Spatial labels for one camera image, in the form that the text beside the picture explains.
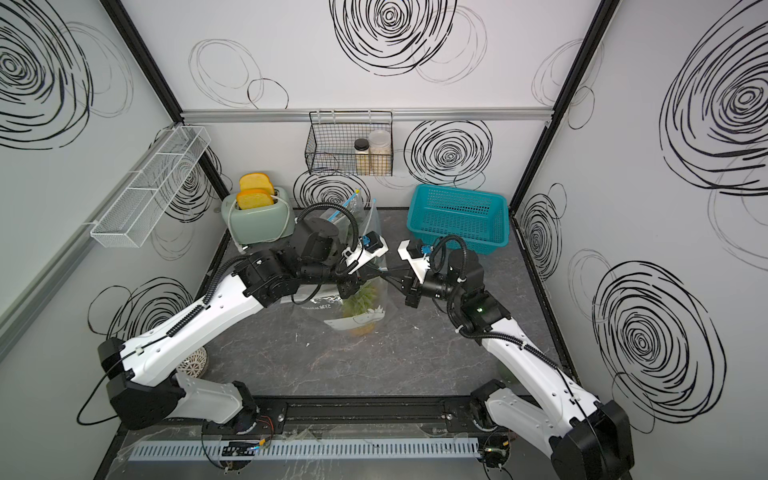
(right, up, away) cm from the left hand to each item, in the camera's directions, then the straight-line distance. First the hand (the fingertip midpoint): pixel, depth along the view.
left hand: (376, 268), depth 66 cm
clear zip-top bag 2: (-3, +12, +21) cm, 24 cm away
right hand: (+2, -2, 0) cm, 3 cm away
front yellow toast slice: (-42, +19, +30) cm, 55 cm away
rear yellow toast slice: (-42, +26, +33) cm, 59 cm away
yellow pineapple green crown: (-4, -9, +6) cm, 12 cm away
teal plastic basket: (+38, +14, +49) cm, 64 cm away
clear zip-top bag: (-5, -13, +8) cm, 16 cm away
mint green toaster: (-43, +11, +33) cm, 55 cm away
